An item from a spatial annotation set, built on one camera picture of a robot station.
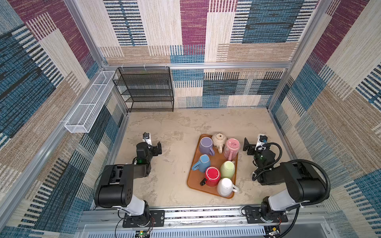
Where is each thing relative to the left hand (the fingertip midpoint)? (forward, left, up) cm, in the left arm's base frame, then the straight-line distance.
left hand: (151, 140), depth 94 cm
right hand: (-3, -62, +3) cm, 62 cm away
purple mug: (-5, -34, 0) cm, 34 cm away
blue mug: (-16, -32, +2) cm, 36 cm away
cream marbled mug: (-1, -42, +2) cm, 42 cm away
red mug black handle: (-24, -35, +2) cm, 43 cm away
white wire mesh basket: (-1, +26, +26) cm, 37 cm away
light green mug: (-20, -44, +2) cm, 48 cm away
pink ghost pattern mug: (-9, -48, +4) cm, 49 cm away
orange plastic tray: (-21, -26, -7) cm, 34 cm away
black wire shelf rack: (+37, +7, +11) cm, 39 cm away
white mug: (-30, -41, +3) cm, 51 cm away
